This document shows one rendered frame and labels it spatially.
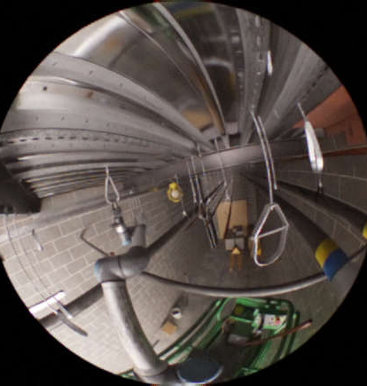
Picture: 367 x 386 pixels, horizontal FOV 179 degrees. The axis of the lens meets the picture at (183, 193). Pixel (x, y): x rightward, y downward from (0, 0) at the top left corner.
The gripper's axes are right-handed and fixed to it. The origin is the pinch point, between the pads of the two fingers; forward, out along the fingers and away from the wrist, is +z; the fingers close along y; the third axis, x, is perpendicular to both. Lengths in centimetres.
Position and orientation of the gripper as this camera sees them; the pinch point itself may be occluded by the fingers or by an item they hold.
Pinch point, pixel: (113, 203)
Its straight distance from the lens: 94.4
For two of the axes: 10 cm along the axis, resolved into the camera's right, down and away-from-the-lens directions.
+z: -2.1, -9.7, -1.1
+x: -4.2, 1.9, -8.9
